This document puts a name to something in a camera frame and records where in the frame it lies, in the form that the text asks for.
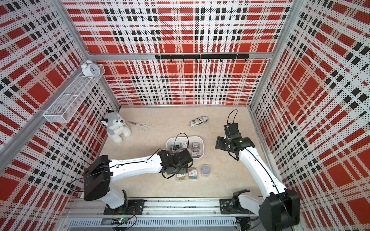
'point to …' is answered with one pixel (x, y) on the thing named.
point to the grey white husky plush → (116, 127)
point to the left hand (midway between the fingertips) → (183, 168)
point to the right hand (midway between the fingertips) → (223, 143)
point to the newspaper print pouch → (198, 121)
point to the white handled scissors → (144, 126)
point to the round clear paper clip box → (205, 170)
